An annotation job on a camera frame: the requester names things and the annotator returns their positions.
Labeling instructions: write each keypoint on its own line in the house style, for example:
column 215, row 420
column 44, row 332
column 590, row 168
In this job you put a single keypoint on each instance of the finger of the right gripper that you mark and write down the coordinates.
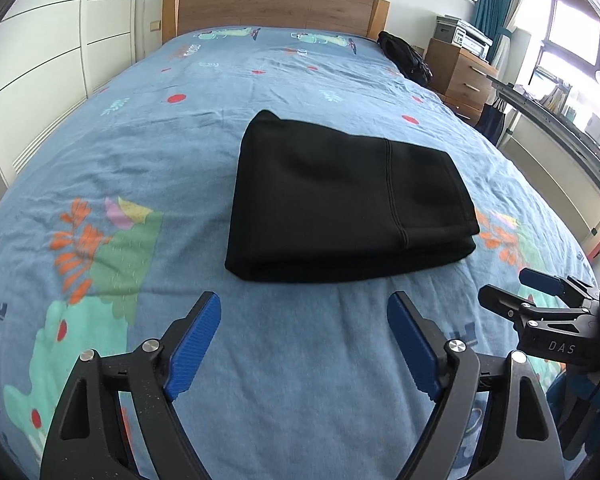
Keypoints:
column 513, row 308
column 569, row 289

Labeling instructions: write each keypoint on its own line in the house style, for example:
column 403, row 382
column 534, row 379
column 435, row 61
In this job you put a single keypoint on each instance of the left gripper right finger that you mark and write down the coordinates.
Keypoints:
column 420, row 342

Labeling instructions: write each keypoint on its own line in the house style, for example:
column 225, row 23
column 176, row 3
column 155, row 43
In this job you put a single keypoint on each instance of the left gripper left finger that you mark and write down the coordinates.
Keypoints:
column 186, row 342

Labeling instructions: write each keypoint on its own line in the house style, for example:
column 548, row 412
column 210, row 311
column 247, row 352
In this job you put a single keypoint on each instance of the black pants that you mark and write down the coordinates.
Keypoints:
column 313, row 204

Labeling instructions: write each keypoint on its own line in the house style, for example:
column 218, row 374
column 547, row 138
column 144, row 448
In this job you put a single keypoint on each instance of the right gloved hand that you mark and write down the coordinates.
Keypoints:
column 574, row 400

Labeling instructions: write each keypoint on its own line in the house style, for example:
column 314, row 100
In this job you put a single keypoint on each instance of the white radiator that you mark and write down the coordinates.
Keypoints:
column 563, row 184

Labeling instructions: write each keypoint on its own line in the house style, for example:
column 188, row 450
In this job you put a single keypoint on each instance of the blue patterned bed sheet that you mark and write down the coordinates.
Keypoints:
column 121, row 221

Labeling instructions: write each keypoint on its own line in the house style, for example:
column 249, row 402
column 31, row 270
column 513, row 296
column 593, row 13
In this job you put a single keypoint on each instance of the glass desk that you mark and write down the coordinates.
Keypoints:
column 579, row 145

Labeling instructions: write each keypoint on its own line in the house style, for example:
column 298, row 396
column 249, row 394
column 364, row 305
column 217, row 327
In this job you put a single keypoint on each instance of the dark blue tote bag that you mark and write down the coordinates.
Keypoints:
column 491, row 121

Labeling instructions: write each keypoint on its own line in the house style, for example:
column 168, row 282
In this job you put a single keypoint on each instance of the wooden dresser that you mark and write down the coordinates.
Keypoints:
column 460, row 79

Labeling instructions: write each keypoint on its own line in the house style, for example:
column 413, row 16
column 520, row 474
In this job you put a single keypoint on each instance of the grey printer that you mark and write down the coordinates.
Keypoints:
column 462, row 34

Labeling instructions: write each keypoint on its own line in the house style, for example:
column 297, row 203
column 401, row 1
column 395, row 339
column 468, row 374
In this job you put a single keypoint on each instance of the black backpack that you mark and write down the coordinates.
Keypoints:
column 408, row 61

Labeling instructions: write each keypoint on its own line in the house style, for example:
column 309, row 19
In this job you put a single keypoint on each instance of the white wardrobe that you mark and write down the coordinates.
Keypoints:
column 54, row 55

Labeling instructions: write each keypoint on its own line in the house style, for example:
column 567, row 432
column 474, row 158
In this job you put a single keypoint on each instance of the wooden headboard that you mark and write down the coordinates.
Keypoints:
column 364, row 18

